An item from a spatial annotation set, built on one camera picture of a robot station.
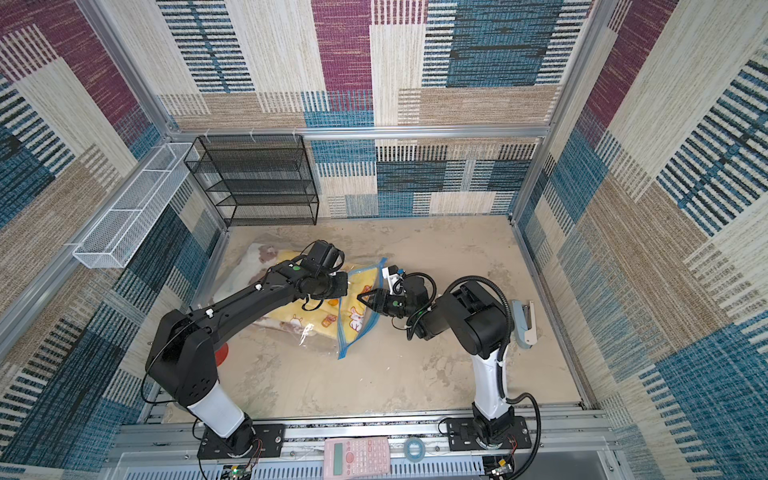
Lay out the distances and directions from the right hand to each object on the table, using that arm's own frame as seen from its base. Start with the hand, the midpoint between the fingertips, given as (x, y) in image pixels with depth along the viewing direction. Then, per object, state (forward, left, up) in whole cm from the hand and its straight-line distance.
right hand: (364, 301), depth 92 cm
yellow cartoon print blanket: (-7, +5, +2) cm, 9 cm away
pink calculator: (-39, 0, -3) cm, 39 cm away
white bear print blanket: (+15, +41, -3) cm, 44 cm away
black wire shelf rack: (+42, +40, +14) cm, 60 cm away
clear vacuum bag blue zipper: (-12, +10, -3) cm, 16 cm away
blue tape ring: (-37, -15, -5) cm, 41 cm away
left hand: (+1, +4, +7) cm, 8 cm away
